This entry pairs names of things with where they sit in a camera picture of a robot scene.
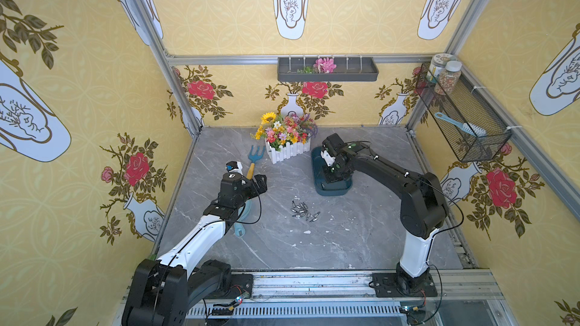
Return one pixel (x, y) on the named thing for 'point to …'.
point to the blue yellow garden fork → (254, 158)
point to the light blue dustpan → (239, 229)
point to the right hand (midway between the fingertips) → (332, 174)
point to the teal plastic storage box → (322, 186)
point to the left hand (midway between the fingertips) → (249, 179)
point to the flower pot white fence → (285, 137)
